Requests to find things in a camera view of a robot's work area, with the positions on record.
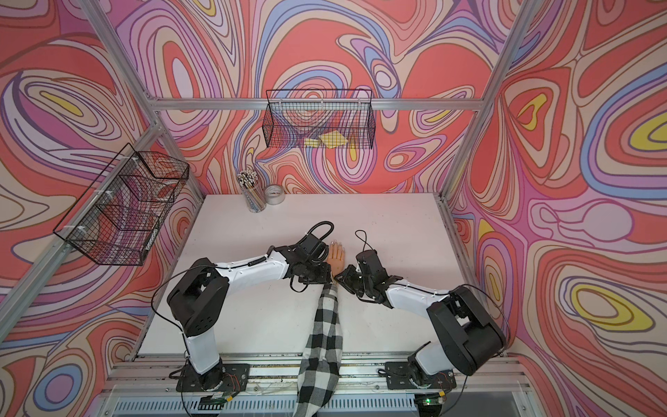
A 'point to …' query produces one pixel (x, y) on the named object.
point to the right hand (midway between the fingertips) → (336, 284)
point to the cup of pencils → (253, 190)
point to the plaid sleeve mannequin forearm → (320, 363)
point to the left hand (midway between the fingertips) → (332, 280)
